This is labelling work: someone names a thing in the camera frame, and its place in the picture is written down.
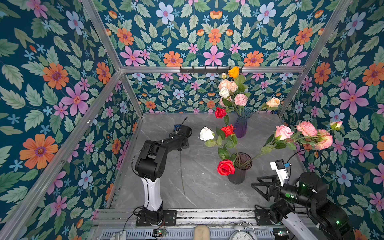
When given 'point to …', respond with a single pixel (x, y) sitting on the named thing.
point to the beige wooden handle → (201, 232)
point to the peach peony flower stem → (231, 86)
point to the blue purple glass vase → (244, 114)
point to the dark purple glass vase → (243, 162)
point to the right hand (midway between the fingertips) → (255, 182)
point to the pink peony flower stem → (240, 100)
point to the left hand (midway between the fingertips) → (183, 141)
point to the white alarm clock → (244, 231)
